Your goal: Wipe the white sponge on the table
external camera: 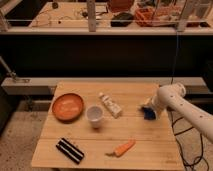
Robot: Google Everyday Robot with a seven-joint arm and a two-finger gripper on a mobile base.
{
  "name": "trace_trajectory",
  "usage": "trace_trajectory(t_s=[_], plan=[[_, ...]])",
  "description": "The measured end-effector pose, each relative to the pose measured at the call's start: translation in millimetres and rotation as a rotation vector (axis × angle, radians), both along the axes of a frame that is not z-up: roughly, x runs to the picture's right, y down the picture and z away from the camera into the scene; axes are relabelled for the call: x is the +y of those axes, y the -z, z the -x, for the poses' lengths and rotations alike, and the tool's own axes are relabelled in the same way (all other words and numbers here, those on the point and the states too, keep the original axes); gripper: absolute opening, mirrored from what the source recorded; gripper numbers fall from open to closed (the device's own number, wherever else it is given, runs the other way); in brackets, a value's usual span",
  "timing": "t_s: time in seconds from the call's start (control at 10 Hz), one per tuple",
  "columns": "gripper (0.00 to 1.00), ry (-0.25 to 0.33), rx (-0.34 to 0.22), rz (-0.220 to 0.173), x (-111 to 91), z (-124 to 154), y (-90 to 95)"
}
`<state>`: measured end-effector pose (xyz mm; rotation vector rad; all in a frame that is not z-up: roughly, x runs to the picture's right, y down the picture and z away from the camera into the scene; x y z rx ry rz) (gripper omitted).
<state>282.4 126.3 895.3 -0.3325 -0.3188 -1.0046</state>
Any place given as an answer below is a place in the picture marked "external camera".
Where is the blue hanging cable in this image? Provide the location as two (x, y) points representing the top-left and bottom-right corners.
(170, 31), (180, 85)

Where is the orange plate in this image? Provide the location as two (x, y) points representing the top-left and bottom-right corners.
(52, 93), (84, 121)

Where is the black pouch on bench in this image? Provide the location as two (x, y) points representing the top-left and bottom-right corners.
(110, 12), (134, 27)

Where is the orange toy carrot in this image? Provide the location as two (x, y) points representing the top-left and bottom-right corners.
(107, 140), (136, 157)

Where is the black white striped box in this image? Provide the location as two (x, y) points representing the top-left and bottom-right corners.
(56, 138), (84, 164)

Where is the wooden background workbench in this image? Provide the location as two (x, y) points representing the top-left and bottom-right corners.
(0, 0), (213, 35)

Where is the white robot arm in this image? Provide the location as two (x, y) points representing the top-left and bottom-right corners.
(148, 83), (213, 143)

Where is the white tube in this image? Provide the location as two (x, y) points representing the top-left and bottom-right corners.
(99, 92), (122, 118)

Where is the white cup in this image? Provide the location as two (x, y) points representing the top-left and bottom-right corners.
(86, 106), (103, 129)

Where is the black floor cable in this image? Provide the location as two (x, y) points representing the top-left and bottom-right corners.
(170, 111), (210, 171)

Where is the metal clamp bracket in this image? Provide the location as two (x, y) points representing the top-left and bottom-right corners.
(0, 56), (30, 83)

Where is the orange crate on bench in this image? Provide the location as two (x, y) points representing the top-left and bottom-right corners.
(134, 7), (173, 27)

